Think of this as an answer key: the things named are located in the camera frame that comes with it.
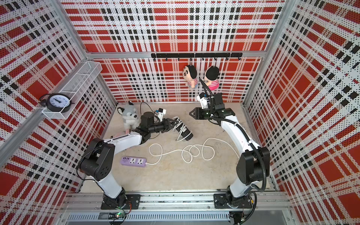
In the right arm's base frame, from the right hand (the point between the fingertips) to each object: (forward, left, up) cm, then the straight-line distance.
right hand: (194, 113), depth 81 cm
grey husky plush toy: (+6, +43, -9) cm, 44 cm away
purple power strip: (-20, +40, -22) cm, 50 cm away
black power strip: (-6, +7, -9) cm, 13 cm away
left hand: (-1, +9, -7) cm, 12 cm away
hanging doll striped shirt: (+27, +3, +9) cm, 29 cm away
